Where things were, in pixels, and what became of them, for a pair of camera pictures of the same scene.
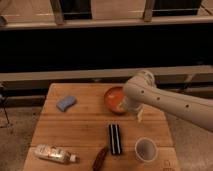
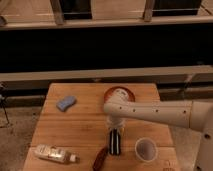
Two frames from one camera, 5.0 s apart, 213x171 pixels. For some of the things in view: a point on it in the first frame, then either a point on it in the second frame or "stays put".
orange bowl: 116,100 stays put
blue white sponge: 65,102 stays put
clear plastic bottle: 47,151 stays put
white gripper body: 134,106 to 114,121
